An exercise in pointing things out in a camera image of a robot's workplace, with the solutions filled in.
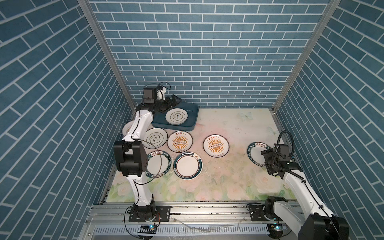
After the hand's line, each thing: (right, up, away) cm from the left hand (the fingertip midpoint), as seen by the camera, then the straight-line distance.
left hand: (177, 102), depth 88 cm
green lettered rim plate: (-11, -37, +2) cm, 39 cm away
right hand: (+50, -31, -2) cm, 59 cm away
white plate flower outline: (-5, -8, +28) cm, 29 cm away
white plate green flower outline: (-18, -23, +14) cm, 33 cm away
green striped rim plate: (+6, -39, +2) cm, 39 cm away
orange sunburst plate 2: (+24, -28, +12) cm, 39 cm away
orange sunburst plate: (0, -25, +14) cm, 29 cm away
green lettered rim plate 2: (+49, -32, +9) cm, 59 cm away
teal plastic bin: (-18, -11, +25) cm, 33 cm away
